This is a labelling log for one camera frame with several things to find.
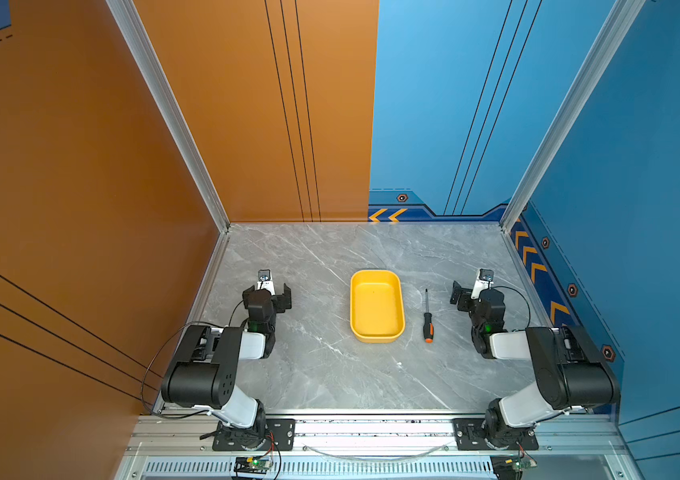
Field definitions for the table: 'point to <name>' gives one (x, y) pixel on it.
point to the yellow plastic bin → (377, 306)
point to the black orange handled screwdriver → (428, 325)
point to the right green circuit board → (520, 464)
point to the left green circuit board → (252, 465)
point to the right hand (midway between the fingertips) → (469, 284)
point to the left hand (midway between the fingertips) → (268, 283)
